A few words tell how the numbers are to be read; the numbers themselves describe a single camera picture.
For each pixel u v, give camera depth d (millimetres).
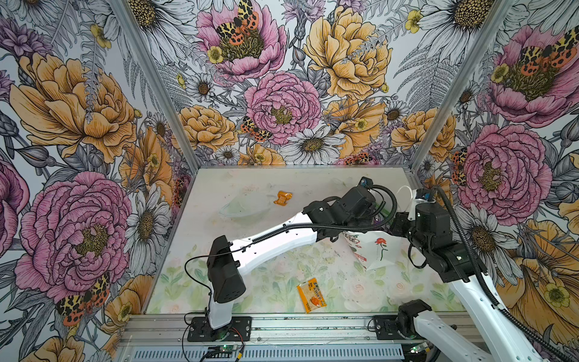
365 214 549
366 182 616
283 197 1082
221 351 716
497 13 720
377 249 782
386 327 744
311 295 799
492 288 439
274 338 732
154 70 856
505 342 393
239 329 732
